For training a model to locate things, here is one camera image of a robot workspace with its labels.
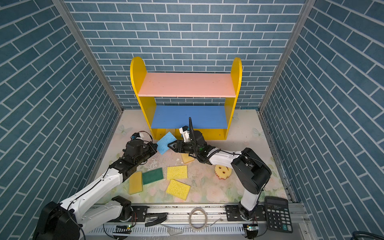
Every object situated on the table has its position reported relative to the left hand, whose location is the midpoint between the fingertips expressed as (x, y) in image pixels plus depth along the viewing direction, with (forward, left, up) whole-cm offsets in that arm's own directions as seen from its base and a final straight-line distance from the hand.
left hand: (159, 144), depth 83 cm
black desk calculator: (-34, -61, -11) cm, 70 cm away
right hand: (-2, -5, +1) cm, 6 cm away
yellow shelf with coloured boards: (+14, -31, +3) cm, 34 cm away
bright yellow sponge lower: (-20, -11, -14) cm, 27 cm away
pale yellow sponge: (-2, -14, -14) cm, 20 cm away
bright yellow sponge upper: (-11, -10, -14) cm, 20 cm away
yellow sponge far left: (-18, +13, -13) cm, 25 cm away
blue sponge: (0, -2, 0) cm, 2 cm away
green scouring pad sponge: (-13, +4, -13) cm, 19 cm away
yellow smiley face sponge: (-12, -36, -11) cm, 40 cm away
